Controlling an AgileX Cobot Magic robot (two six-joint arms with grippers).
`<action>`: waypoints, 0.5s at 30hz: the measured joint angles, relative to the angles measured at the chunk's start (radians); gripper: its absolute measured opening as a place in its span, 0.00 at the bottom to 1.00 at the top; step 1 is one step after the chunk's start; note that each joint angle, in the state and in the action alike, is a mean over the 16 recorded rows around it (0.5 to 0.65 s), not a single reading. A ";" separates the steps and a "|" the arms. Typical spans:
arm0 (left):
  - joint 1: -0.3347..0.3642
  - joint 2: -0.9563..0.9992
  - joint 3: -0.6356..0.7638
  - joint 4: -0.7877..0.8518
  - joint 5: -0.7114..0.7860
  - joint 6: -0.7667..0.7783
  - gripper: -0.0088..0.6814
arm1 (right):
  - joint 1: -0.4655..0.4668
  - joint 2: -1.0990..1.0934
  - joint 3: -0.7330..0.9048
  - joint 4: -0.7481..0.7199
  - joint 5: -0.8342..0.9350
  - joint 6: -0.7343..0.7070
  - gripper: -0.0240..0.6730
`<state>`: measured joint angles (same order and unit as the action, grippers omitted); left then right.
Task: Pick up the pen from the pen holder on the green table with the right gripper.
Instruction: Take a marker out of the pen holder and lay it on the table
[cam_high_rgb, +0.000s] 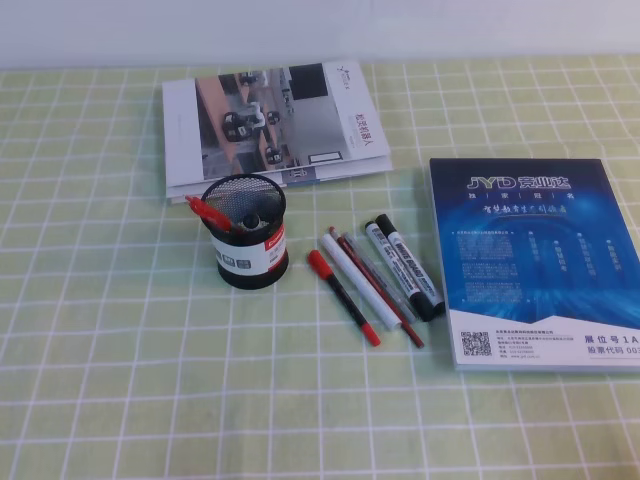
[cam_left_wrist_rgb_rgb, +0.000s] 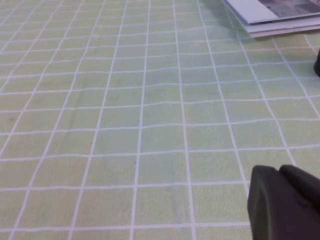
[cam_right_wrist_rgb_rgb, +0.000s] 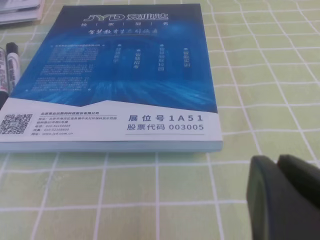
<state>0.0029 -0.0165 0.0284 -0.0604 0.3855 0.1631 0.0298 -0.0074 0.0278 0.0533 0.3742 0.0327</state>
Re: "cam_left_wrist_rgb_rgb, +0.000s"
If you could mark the black mesh pen holder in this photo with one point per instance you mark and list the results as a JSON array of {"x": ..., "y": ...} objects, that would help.
[{"x": 316, "y": 66}]

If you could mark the white photo brochure stack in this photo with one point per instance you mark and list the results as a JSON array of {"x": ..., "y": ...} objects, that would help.
[{"x": 262, "y": 18}]

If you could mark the green grid tablecloth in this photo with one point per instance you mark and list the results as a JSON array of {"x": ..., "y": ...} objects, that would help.
[{"x": 143, "y": 119}]

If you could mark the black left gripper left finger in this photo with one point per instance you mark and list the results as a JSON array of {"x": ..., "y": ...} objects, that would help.
[{"x": 277, "y": 211}]

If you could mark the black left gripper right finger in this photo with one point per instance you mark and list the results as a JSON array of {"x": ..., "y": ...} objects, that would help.
[{"x": 306, "y": 184}]

